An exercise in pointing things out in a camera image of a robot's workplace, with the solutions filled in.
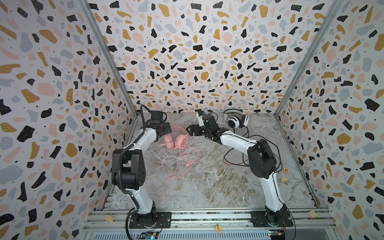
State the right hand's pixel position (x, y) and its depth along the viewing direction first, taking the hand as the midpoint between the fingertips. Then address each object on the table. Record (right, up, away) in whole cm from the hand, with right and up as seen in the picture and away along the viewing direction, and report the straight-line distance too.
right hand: (189, 125), depth 93 cm
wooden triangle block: (+56, -32, -5) cm, 65 cm away
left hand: (-15, 0, +1) cm, 15 cm away
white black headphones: (+33, +3, +14) cm, 36 cm away
